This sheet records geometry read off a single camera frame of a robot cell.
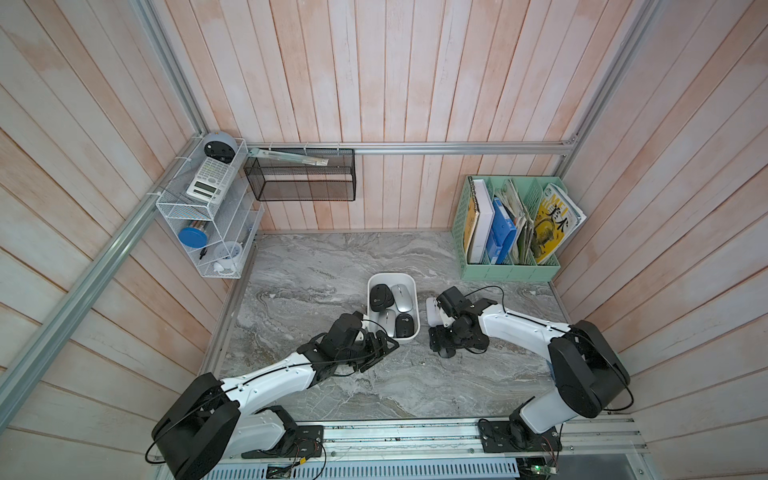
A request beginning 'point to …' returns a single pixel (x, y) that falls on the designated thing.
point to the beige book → (472, 217)
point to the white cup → (227, 256)
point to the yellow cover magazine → (557, 220)
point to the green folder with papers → (525, 233)
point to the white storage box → (393, 306)
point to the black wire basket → (303, 174)
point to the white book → (482, 235)
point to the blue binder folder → (501, 235)
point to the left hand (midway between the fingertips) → (390, 355)
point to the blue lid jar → (196, 235)
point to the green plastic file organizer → (530, 189)
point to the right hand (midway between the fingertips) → (441, 341)
